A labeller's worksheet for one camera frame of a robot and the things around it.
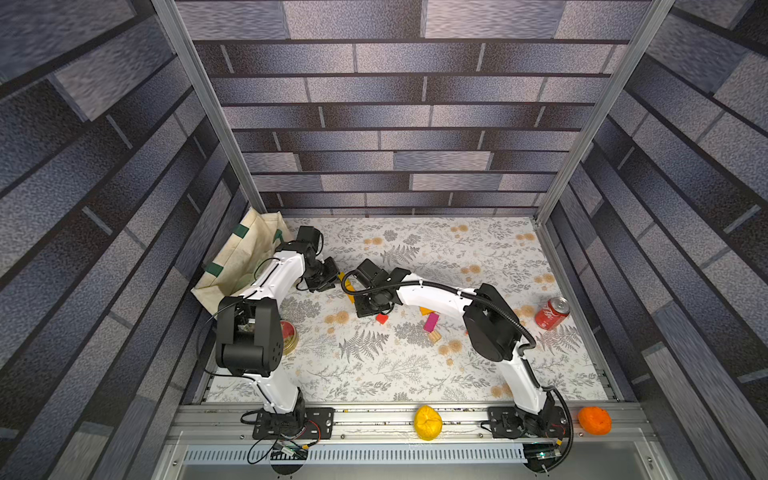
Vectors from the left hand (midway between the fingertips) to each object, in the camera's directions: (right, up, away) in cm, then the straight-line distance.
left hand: (340, 277), depth 90 cm
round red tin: (-14, -17, -5) cm, 23 cm away
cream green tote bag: (-30, +6, -1) cm, 31 cm away
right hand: (+5, -10, +1) cm, 11 cm away
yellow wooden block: (+4, 0, -10) cm, 11 cm away
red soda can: (+62, -10, -7) cm, 64 cm away
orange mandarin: (+65, -32, -20) cm, 75 cm away
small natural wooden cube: (+29, -17, -3) cm, 34 cm away
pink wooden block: (+28, -14, 0) cm, 32 cm away
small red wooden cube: (+13, -13, +1) cm, 18 cm away
